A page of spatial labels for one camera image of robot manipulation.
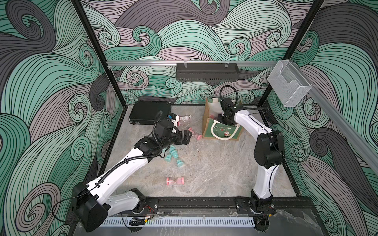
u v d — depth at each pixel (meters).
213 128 0.84
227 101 0.78
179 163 0.85
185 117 1.08
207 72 0.98
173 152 0.90
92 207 0.36
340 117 0.60
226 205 0.74
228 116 0.71
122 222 0.69
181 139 0.65
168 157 0.88
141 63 1.98
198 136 0.98
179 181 0.79
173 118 0.65
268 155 0.52
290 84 0.78
